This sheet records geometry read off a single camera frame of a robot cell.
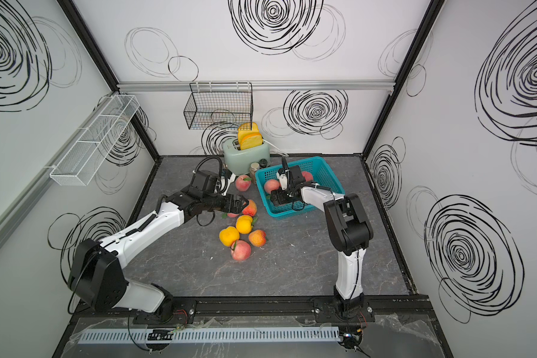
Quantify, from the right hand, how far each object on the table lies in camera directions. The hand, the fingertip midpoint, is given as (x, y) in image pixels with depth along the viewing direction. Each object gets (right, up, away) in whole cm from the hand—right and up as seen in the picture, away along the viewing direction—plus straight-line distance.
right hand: (280, 195), depth 99 cm
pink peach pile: (-15, -18, -18) cm, 30 cm away
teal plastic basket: (+20, +9, +7) cm, 23 cm away
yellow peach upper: (-15, -11, -10) cm, 21 cm away
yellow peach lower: (-21, -14, -14) cm, 29 cm away
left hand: (-16, 0, -16) cm, 23 cm away
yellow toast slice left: (-16, +30, +2) cm, 34 cm away
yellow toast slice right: (-13, +25, -1) cm, 28 cm away
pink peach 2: (-4, +5, +1) cm, 6 cm away
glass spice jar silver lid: (-12, +13, +3) cm, 18 cm away
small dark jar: (-8, +15, +5) cm, 17 cm away
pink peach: (-17, +6, +3) cm, 19 cm away
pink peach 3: (-20, -8, -6) cm, 23 cm away
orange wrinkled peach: (-13, -5, -6) cm, 15 cm away
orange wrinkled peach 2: (-9, -15, -14) cm, 23 cm away
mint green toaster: (-20, +16, +6) cm, 27 cm away
